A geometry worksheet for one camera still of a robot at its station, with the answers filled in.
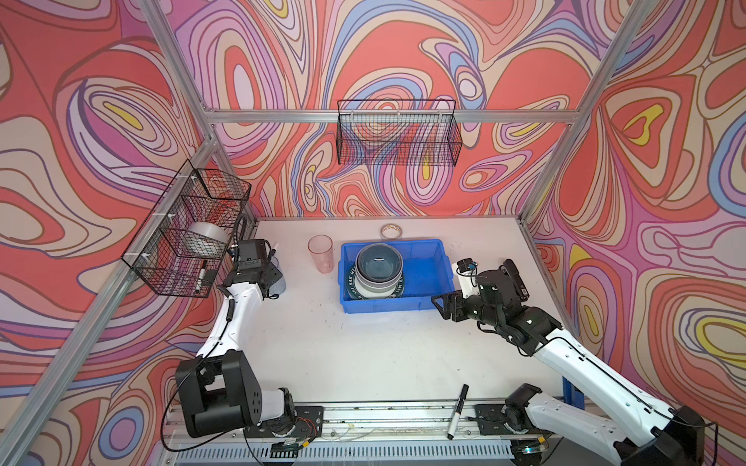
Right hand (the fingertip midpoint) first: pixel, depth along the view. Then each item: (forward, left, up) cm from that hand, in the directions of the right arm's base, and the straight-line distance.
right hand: (444, 303), depth 77 cm
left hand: (+13, +51, -1) cm, 52 cm away
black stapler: (+13, -30, -13) cm, 35 cm away
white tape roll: (+10, +60, +18) cm, 64 cm away
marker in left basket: (+4, +63, +10) cm, 63 cm away
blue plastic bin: (+22, -1, -17) cm, 28 cm away
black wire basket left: (+32, +71, +13) cm, 79 cm away
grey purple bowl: (+10, +18, -3) cm, 21 cm away
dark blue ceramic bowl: (+19, +17, -6) cm, 26 cm away
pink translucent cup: (+23, +36, -2) cm, 43 cm away
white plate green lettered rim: (+11, +24, -12) cm, 29 cm away
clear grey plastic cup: (+15, +51, -12) cm, 54 cm away
